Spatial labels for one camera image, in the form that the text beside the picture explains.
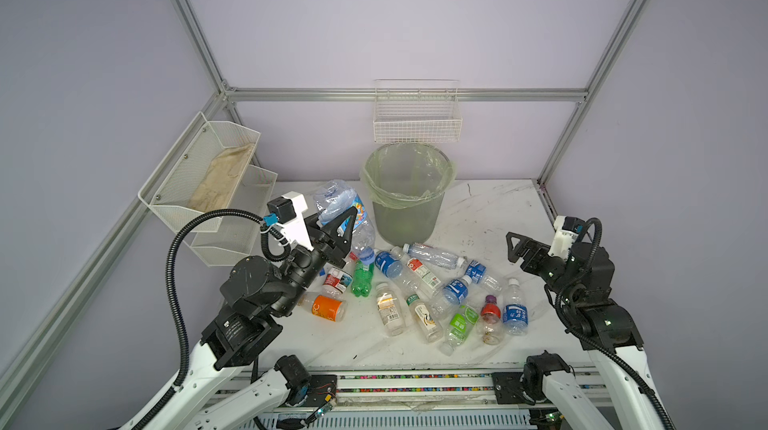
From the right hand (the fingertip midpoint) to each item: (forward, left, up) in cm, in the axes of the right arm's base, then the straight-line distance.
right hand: (519, 237), depth 69 cm
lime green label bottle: (-11, +11, -23) cm, 28 cm away
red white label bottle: (0, +48, -24) cm, 53 cm away
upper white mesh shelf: (+19, +84, +4) cm, 86 cm away
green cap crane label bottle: (-11, +22, -22) cm, 33 cm away
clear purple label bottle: (+9, +18, -23) cm, 31 cm away
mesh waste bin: (+19, +25, -21) cm, 38 cm away
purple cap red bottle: (-12, +3, -26) cm, 29 cm away
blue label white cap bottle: (+6, +32, -22) cm, 39 cm away
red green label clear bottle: (+1, +23, -22) cm, 32 cm away
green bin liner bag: (+33, +27, -10) cm, 44 cm away
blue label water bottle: (-4, +13, -23) cm, 27 cm away
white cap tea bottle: (-8, +31, -24) cm, 40 cm away
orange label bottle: (-8, +51, -22) cm, 56 cm away
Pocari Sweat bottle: (+3, +5, -23) cm, 24 cm away
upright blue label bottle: (-9, -3, -23) cm, 25 cm away
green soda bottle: (+1, +40, -24) cm, 47 cm away
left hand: (-6, +37, +18) cm, 42 cm away
